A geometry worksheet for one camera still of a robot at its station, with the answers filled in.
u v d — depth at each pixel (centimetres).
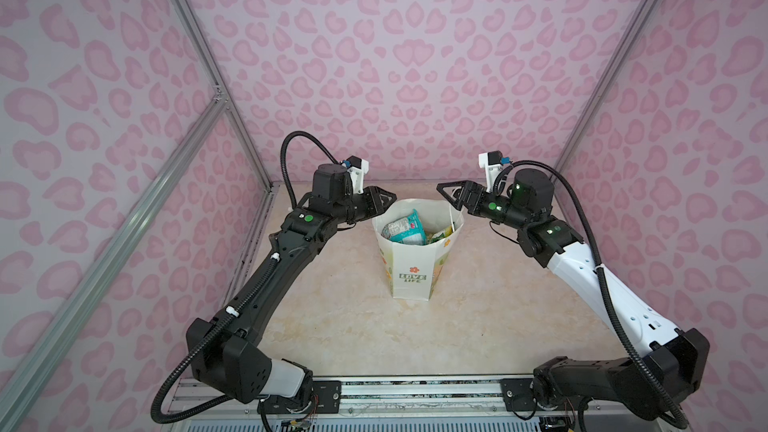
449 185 63
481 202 61
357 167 67
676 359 38
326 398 73
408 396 75
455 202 62
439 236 79
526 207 55
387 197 72
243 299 42
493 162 63
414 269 78
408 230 84
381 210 66
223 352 39
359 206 64
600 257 98
